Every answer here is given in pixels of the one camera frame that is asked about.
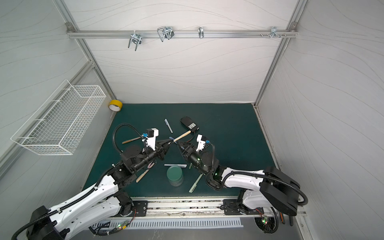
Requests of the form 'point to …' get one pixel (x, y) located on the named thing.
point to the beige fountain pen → (182, 136)
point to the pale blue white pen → (180, 165)
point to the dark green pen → (190, 165)
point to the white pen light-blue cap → (167, 123)
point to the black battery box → (189, 124)
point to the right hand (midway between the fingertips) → (179, 140)
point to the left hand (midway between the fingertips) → (174, 138)
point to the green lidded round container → (175, 175)
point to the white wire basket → (57, 127)
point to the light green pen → (192, 188)
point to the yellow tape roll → (115, 105)
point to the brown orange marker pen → (131, 140)
